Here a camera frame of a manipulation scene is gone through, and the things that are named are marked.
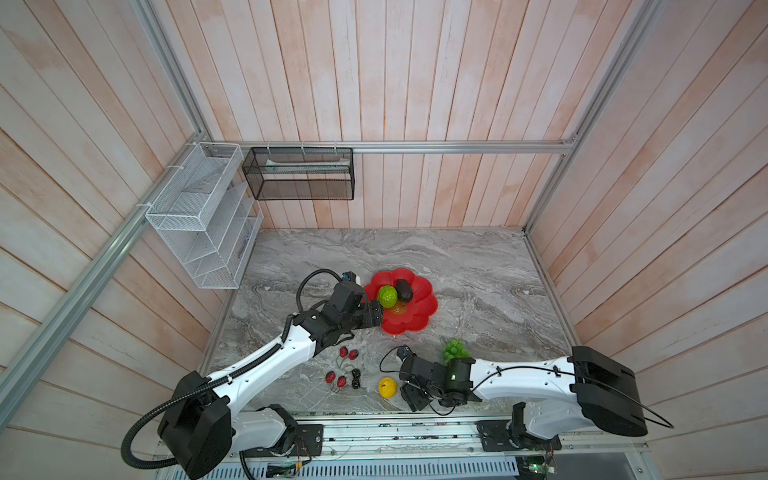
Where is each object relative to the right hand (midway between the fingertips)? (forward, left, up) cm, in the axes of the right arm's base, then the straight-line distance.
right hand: (410, 390), depth 81 cm
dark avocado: (+30, +1, +4) cm, 30 cm away
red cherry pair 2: (+2, +22, +1) cm, 22 cm away
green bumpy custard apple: (+27, +7, +6) cm, 28 cm away
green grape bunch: (+11, -13, +4) cm, 17 cm away
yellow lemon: (-1, +6, +5) cm, 8 cm away
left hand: (+16, +11, +13) cm, 23 cm away
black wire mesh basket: (+66, +38, +25) cm, 80 cm away
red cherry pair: (+10, +19, +1) cm, 22 cm away
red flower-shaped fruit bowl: (+23, 0, 0) cm, 23 cm away
